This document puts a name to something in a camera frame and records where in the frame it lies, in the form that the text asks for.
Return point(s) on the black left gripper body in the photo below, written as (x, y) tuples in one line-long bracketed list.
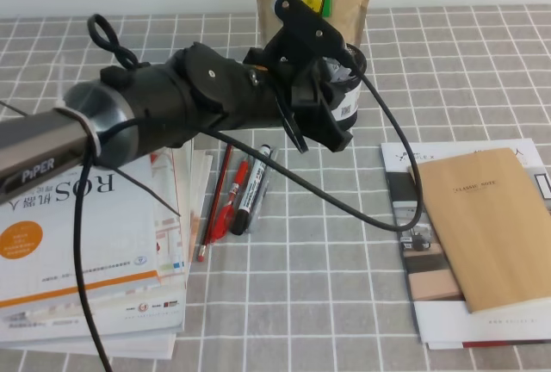
[(291, 92)]

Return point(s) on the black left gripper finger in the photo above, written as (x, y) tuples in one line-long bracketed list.
[(329, 133), (290, 124)]

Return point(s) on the silver white marker pen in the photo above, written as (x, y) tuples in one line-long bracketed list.
[(339, 73)]

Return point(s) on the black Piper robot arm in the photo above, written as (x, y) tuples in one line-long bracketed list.
[(124, 115)]

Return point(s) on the black mesh pen holder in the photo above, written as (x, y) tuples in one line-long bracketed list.
[(343, 96)]

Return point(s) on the grey transparent pen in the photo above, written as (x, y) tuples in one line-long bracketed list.
[(257, 204)]

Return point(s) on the red gel pen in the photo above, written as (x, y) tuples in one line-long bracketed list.
[(227, 212)]

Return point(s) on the black white marker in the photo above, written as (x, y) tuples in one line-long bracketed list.
[(243, 216)]

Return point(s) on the loose paper stack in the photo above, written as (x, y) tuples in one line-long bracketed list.
[(176, 180)]

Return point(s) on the red black pencil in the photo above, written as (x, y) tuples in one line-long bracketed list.
[(214, 204)]

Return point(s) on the tan classic notebook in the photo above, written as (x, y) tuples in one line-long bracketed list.
[(493, 226)]

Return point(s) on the white ROS textbook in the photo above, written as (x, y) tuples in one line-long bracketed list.
[(118, 245)]

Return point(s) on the Agilex brochure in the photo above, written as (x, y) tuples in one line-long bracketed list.
[(438, 306)]

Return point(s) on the white book under textbook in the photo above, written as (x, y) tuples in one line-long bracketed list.
[(152, 309)]

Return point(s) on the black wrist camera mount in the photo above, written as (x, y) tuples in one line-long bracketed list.
[(310, 28)]

